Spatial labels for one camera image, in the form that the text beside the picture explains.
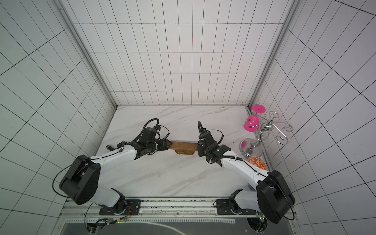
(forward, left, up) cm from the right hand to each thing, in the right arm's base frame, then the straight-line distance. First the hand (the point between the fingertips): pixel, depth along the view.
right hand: (202, 143), depth 87 cm
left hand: (-2, +21, -2) cm, 22 cm away
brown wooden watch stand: (-3, +11, -2) cm, 11 cm away
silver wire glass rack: (+2, -32, -7) cm, 33 cm away
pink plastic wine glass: (+11, -30, +9) cm, 33 cm away
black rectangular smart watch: (-4, +60, -5) cm, 60 cm away
